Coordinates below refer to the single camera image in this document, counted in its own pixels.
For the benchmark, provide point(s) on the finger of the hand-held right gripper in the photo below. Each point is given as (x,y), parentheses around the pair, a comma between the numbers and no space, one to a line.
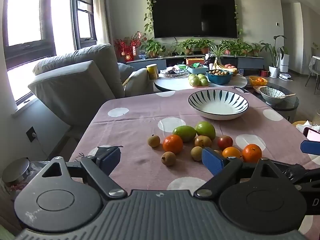
(303,175)
(311,146)

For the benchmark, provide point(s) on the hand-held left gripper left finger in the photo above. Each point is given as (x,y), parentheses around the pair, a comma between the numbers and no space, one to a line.
(110,157)

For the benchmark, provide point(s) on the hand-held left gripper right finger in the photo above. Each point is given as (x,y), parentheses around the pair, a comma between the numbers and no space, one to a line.
(212,161)

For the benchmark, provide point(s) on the brown round fruit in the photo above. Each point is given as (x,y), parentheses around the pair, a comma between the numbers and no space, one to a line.
(203,141)
(153,140)
(196,153)
(168,158)

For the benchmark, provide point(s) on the yellow-orange citrus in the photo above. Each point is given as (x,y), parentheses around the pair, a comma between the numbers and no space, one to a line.
(231,152)

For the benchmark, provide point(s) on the red apple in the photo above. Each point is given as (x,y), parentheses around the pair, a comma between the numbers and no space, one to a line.
(225,142)

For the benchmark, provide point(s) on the round green apple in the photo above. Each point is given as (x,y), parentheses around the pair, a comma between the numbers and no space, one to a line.
(205,130)

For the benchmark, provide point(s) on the oval green fruit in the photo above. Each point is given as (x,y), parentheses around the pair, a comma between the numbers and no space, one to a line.
(184,133)

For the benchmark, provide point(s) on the large orange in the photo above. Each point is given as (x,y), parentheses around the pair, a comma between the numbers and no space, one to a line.
(173,143)

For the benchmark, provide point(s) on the large white dark-striped bowl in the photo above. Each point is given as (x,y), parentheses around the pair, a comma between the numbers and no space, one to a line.
(217,107)

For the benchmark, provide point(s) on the phone with pink screen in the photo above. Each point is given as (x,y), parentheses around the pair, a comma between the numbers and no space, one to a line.
(312,134)

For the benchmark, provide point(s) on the yellow container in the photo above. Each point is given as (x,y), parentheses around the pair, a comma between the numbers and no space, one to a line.
(298,124)

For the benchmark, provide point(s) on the pink white-dotted tablecloth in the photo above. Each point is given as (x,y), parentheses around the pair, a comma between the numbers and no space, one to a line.
(140,120)

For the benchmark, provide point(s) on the dark glass side table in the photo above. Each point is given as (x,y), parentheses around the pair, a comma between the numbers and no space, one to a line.
(287,105)

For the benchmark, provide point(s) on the wooden spoon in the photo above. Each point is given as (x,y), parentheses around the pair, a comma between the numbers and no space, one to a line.
(290,95)

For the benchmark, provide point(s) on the small white dark-striped bowl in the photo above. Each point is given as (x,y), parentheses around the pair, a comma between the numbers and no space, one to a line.
(271,99)

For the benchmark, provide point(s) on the wooden dish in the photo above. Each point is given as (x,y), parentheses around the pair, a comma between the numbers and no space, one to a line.
(257,89)

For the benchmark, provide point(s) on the dining chair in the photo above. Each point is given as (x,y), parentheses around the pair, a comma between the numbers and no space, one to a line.
(315,67)

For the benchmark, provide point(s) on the grey cushion with yellow trim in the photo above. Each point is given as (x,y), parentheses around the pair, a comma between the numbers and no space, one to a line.
(140,82)

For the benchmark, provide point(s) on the blue bowl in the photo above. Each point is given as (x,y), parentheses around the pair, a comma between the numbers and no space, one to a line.
(219,79)

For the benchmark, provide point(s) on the orange basket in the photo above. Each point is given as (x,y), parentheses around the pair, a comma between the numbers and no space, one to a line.
(257,82)

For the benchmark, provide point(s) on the tall plant in white pot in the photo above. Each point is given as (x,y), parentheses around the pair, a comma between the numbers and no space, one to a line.
(273,71)

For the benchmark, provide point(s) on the grey sofa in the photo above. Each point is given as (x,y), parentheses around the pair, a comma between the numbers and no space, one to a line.
(75,80)

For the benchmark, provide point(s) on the round white coffee table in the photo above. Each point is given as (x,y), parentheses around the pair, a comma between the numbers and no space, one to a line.
(172,83)

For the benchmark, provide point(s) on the small red pot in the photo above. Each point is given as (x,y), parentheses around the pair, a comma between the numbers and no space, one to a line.
(264,73)

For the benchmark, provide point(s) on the pile of brown longans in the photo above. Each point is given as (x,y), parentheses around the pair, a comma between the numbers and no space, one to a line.
(218,73)

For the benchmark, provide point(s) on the grey pillow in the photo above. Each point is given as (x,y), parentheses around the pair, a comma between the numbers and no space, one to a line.
(126,70)

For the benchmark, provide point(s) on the blue snack tray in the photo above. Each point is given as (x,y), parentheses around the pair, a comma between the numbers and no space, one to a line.
(198,70)

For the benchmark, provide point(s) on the blue patterned box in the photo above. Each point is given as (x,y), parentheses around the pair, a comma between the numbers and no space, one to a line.
(240,71)

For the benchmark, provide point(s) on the bunch of bananas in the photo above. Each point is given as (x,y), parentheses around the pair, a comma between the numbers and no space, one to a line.
(221,66)

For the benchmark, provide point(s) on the yellow can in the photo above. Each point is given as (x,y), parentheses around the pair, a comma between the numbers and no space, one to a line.
(152,72)

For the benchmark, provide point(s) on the metal trash can lid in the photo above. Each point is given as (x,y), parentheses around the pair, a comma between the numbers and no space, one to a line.
(15,171)

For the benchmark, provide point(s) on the pink peaches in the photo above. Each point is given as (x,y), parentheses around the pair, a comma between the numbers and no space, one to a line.
(230,66)

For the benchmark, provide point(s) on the glass plate of snacks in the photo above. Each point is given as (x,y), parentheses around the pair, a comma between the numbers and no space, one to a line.
(172,72)

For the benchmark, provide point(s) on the orange box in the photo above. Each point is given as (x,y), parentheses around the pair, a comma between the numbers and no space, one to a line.
(194,61)

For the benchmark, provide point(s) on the grey television cabinet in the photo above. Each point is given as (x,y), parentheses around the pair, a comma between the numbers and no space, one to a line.
(155,62)

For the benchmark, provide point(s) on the blue white porcelain ornament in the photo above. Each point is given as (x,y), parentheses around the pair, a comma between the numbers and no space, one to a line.
(142,55)

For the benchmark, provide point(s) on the spider plant in vase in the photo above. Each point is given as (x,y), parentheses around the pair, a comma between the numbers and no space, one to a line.
(217,53)

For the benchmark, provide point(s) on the red berry branch decoration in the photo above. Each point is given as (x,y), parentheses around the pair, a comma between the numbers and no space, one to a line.
(127,47)

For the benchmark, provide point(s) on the wide green potted plant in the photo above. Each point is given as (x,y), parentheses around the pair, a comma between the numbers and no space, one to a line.
(235,47)

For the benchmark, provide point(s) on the narrow dark-framed window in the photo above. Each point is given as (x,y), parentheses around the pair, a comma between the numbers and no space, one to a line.
(83,25)

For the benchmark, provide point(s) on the beige curtain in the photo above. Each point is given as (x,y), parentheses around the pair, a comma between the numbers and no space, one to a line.
(102,12)

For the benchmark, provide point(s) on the wide dark-framed window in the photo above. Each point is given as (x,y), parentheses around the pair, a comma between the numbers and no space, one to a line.
(23,12)

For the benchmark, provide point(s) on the black wall socket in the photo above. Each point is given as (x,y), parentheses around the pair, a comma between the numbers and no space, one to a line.
(31,134)

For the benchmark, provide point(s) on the black wall television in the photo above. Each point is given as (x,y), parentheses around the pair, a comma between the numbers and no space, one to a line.
(195,15)

